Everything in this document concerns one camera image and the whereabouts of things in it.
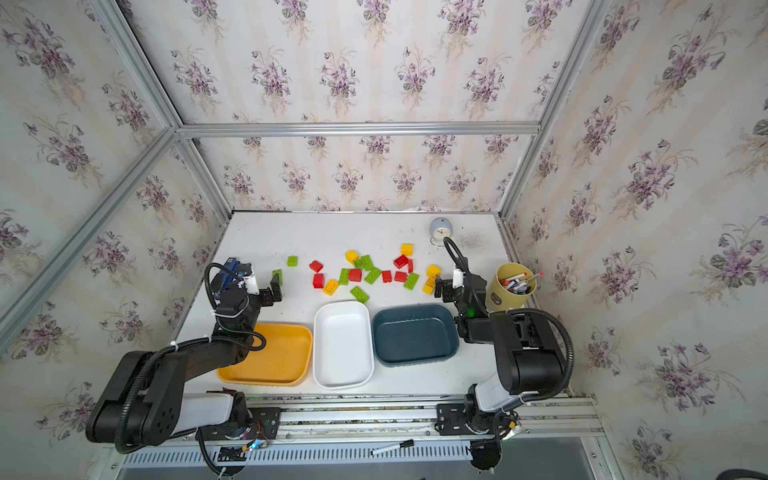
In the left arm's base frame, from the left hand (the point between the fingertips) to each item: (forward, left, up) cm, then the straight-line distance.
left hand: (259, 273), depth 87 cm
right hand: (+3, -59, -5) cm, 59 cm away
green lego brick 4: (+12, -31, -11) cm, 36 cm away
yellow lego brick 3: (+18, -46, -11) cm, 51 cm away
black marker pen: (-41, -43, -11) cm, 60 cm away
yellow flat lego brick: (+4, -53, -11) cm, 54 cm away
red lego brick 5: (+7, -43, -12) cm, 45 cm away
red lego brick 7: (+10, -47, -10) cm, 49 cm away
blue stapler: (+6, +17, -12) cm, 21 cm away
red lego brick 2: (+4, -15, -10) cm, 19 cm away
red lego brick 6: (+13, -43, -11) cm, 46 cm away
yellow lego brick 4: (+8, -54, -10) cm, 56 cm away
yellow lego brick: (+2, -19, -12) cm, 23 cm away
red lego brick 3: (+7, -27, -12) cm, 31 cm away
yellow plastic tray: (-22, -10, -12) cm, 26 cm away
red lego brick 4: (+7, -39, -11) cm, 41 cm away
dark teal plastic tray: (-13, -47, -12) cm, 50 cm away
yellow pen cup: (-3, -76, -2) cm, 76 cm away
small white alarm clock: (+24, -58, -5) cm, 63 cm away
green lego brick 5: (+5, -47, -12) cm, 49 cm away
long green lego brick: (+7, -1, -11) cm, 14 cm away
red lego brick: (+11, -13, -12) cm, 21 cm away
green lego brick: (+7, -24, -11) cm, 27 cm away
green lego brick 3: (0, -30, -12) cm, 32 cm away
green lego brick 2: (+7, -34, -12) cm, 36 cm away
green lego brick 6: (+12, -28, -11) cm, 33 cm away
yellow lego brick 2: (+15, -26, -11) cm, 31 cm away
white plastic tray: (-18, -26, -10) cm, 33 cm away
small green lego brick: (+13, -4, -12) cm, 18 cm away
